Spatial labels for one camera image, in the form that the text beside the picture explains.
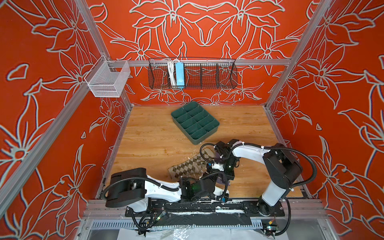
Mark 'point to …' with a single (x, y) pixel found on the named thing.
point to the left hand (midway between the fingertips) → (217, 173)
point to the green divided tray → (195, 121)
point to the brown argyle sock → (193, 166)
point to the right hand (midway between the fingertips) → (222, 179)
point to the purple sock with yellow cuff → (219, 180)
